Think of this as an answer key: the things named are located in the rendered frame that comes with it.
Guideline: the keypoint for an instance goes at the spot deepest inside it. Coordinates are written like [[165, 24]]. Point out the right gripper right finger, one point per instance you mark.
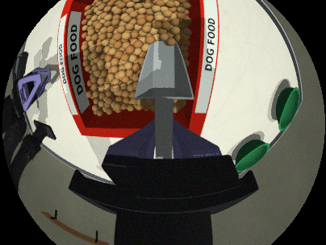
[[192, 145]]

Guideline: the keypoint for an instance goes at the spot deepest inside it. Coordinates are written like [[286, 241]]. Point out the red box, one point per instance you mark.
[[203, 55]]

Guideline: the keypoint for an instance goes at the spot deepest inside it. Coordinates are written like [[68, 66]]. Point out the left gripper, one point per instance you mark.
[[20, 95]]

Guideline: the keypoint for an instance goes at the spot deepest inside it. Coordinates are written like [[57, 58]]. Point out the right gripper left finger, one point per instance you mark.
[[136, 143]]

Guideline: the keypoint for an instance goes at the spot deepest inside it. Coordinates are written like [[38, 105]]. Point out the grey raised table edge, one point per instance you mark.
[[278, 25]]

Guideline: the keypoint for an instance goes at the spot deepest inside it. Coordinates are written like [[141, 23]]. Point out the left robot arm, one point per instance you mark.
[[17, 128]]

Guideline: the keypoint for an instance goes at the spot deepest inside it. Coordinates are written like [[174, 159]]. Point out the green bowl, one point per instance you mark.
[[245, 159], [286, 107]]

